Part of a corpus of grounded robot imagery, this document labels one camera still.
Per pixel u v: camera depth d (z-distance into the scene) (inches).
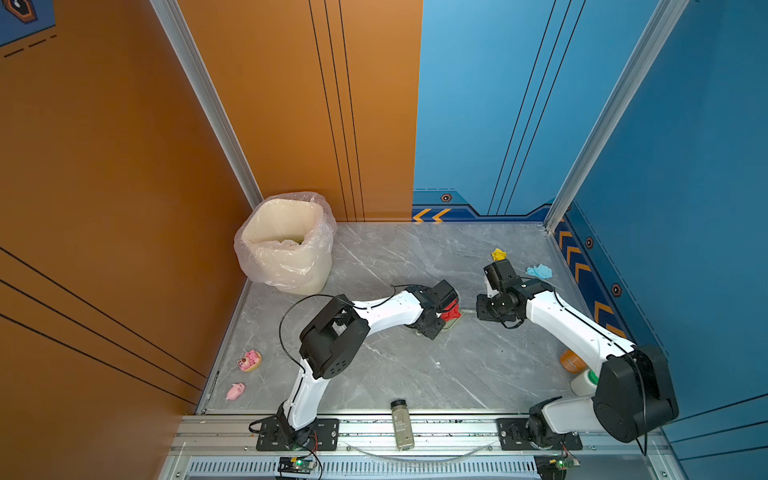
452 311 36.8
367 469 27.4
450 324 36.0
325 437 28.8
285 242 31.9
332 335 21.1
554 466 27.8
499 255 43.0
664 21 27.8
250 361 32.6
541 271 41.5
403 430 28.0
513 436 28.5
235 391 31.1
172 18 27.4
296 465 27.8
